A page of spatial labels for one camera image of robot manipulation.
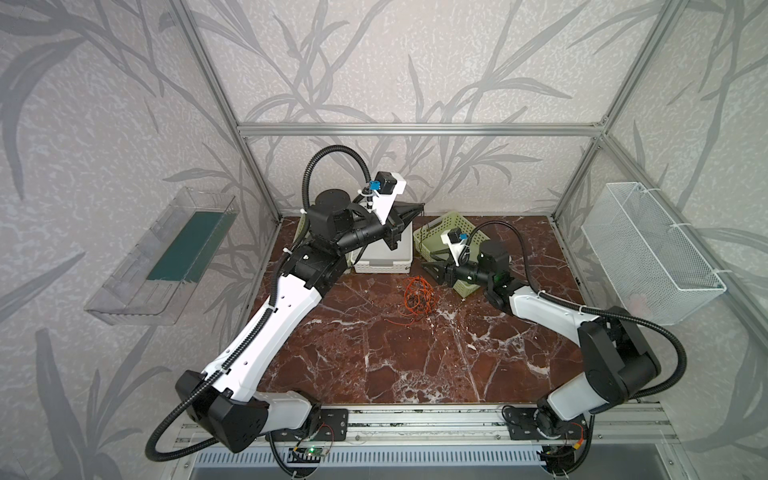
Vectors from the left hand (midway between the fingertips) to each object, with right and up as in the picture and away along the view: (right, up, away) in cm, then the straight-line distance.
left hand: (425, 201), depth 59 cm
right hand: (+3, -11, +23) cm, 26 cm away
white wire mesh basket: (+50, -14, +4) cm, 52 cm away
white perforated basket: (-13, -14, +40) cm, 44 cm away
